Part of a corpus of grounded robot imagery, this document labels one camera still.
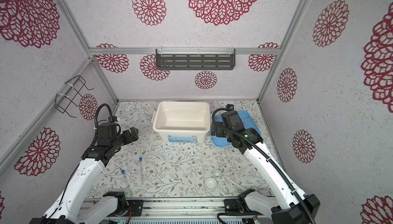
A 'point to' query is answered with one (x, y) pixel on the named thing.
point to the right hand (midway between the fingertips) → (221, 123)
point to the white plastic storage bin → (179, 122)
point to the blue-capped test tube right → (142, 170)
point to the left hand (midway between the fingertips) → (130, 135)
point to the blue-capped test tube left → (127, 189)
